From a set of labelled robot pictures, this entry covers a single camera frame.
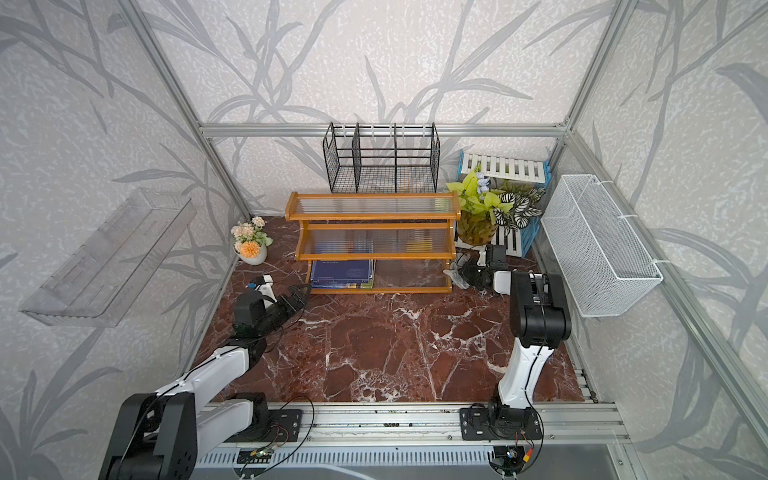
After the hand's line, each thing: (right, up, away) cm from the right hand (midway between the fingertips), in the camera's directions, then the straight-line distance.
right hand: (458, 267), depth 103 cm
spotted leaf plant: (+17, +19, -14) cm, 30 cm away
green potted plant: (+5, +20, -11) cm, 23 cm away
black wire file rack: (-27, +39, +3) cm, 47 cm away
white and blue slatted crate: (+15, +32, -6) cm, 36 cm away
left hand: (-48, -6, -16) cm, 51 cm away
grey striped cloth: (-2, -2, -4) cm, 5 cm away
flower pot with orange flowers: (-70, +9, -4) cm, 71 cm away
